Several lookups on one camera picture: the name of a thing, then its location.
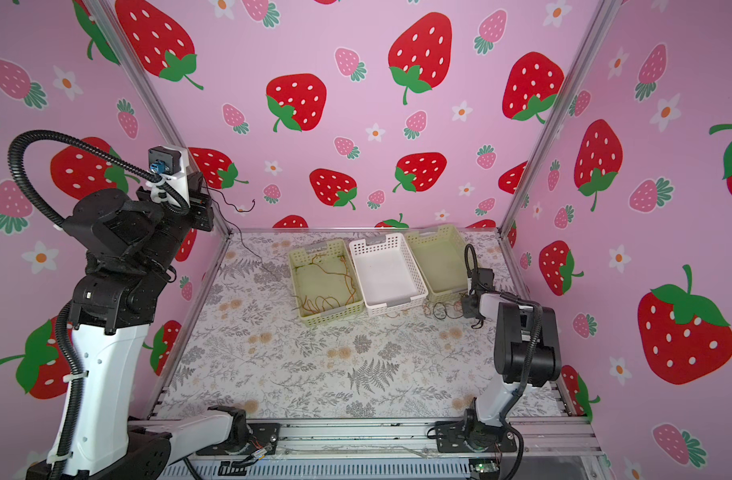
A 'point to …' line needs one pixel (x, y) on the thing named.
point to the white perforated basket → (389, 279)
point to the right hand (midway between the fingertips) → (481, 307)
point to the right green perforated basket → (441, 258)
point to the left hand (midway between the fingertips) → (194, 170)
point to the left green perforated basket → (325, 282)
